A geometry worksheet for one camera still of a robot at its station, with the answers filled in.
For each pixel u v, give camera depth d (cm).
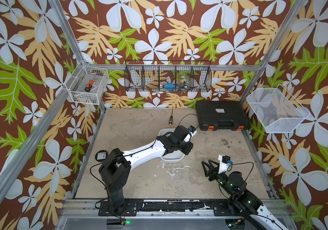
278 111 80
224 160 67
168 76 99
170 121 111
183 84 97
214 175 68
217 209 73
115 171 45
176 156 92
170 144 61
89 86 80
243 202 59
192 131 73
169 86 94
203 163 75
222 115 111
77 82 82
